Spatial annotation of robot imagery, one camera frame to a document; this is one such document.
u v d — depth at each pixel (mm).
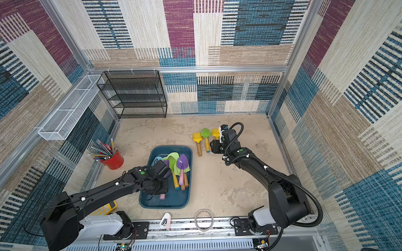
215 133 1072
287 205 425
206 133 1079
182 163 937
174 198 828
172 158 959
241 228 729
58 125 704
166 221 750
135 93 1087
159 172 652
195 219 756
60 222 401
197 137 1051
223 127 783
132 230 717
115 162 950
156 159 946
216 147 773
